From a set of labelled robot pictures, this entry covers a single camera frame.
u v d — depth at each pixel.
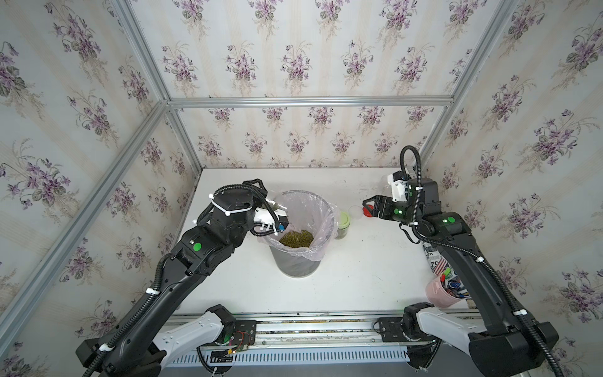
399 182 0.65
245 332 0.73
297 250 0.63
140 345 0.36
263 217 0.56
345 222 0.88
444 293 0.72
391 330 0.73
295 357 0.76
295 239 0.91
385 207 0.64
